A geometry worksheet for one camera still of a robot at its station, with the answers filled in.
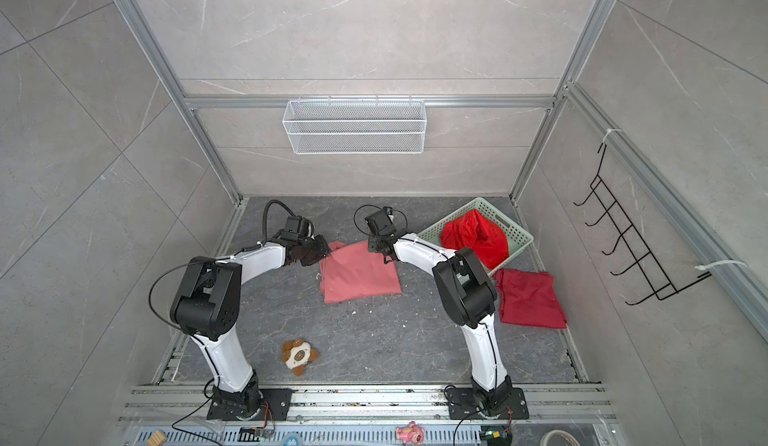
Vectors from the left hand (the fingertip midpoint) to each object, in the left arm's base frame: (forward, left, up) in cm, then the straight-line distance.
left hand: (331, 242), depth 99 cm
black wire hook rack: (-21, -75, +26) cm, 82 cm away
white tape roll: (-55, -57, -4) cm, 79 cm away
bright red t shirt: (-1, -47, +5) cm, 47 cm away
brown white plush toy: (-35, +7, -3) cm, 36 cm away
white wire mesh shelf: (+32, -12, +24) cm, 42 cm away
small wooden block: (-52, +37, -5) cm, 64 cm away
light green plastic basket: (0, -65, -1) cm, 65 cm away
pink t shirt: (-10, -8, -3) cm, 13 cm away
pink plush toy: (-53, -23, -2) cm, 58 cm away
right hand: (+2, -16, -1) cm, 16 cm away
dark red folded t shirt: (-21, -62, -3) cm, 66 cm away
